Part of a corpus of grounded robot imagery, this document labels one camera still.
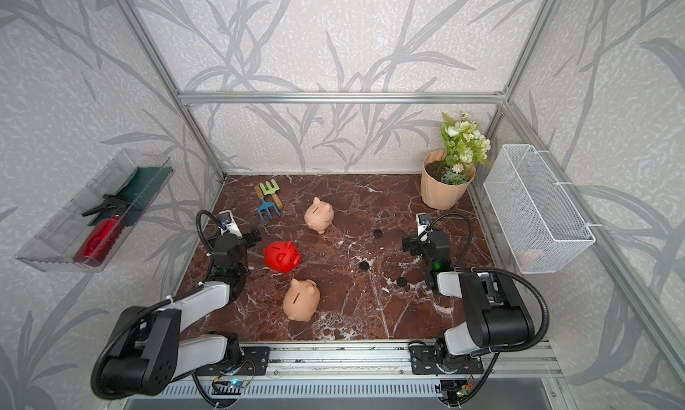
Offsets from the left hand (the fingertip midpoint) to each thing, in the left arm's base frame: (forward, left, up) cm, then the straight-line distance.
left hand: (237, 221), depth 86 cm
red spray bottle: (-19, +18, +20) cm, 33 cm away
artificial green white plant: (+21, -75, +15) cm, 79 cm away
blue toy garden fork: (+18, -2, -15) cm, 23 cm away
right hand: (+3, -61, -6) cm, 61 cm away
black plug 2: (-8, -42, -16) cm, 45 cm away
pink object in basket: (-16, -86, +7) cm, 88 cm away
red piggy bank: (-10, -15, -6) cm, 19 cm away
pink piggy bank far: (+8, -25, -7) cm, 27 cm away
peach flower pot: (+15, -70, -4) cm, 71 cm away
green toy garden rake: (+27, -2, -16) cm, 31 cm away
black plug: (+6, -47, -16) cm, 50 cm away
